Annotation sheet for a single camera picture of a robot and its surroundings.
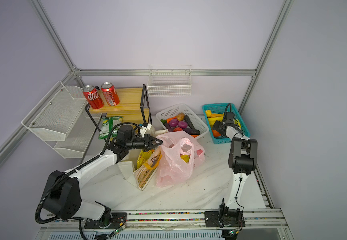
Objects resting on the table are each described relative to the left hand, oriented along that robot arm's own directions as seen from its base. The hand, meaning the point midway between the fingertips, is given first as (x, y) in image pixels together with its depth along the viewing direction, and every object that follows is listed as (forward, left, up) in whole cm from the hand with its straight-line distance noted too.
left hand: (161, 142), depth 76 cm
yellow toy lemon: (+39, -33, -16) cm, 54 cm away
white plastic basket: (+41, -4, -17) cm, 44 cm away
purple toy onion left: (+30, -5, -17) cm, 35 cm away
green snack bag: (+15, +33, -4) cm, 37 cm away
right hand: (+25, -37, -15) cm, 47 cm away
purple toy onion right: (+29, -12, -17) cm, 36 cm away
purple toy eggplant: (+21, -19, -17) cm, 33 cm away
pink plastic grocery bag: (-10, -9, +6) cm, 15 cm away
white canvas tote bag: (-14, +11, -12) cm, 22 cm away
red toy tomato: (+23, -8, -17) cm, 30 cm away
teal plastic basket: (+13, -38, -17) cm, 44 cm away
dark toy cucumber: (+33, -16, -18) cm, 41 cm away
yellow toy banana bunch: (+35, -37, -16) cm, 54 cm away
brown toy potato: (+37, -10, -18) cm, 42 cm away
